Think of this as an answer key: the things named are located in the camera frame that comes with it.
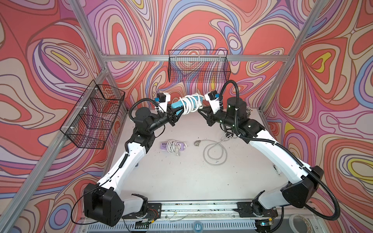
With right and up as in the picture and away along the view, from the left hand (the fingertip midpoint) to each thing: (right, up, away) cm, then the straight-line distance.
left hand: (184, 107), depth 65 cm
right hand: (+7, -2, +4) cm, 9 cm away
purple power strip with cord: (-8, -22, +25) cm, 34 cm away
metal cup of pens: (+42, +1, +30) cm, 52 cm away
